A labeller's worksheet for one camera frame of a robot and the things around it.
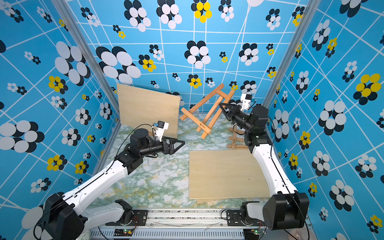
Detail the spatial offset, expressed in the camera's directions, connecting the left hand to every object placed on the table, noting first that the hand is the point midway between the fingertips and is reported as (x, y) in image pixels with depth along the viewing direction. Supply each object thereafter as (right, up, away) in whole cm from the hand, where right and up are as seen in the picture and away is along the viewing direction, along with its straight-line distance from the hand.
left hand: (182, 141), depth 70 cm
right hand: (+18, +17, -3) cm, 25 cm away
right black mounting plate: (+25, -39, +3) cm, 46 cm away
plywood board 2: (+8, -33, +8) cm, 35 cm away
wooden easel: (+11, +14, +3) cm, 18 cm away
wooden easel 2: (+33, -1, +30) cm, 44 cm away
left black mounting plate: (-22, -39, +3) cm, 45 cm away
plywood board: (-30, +19, +26) cm, 44 cm away
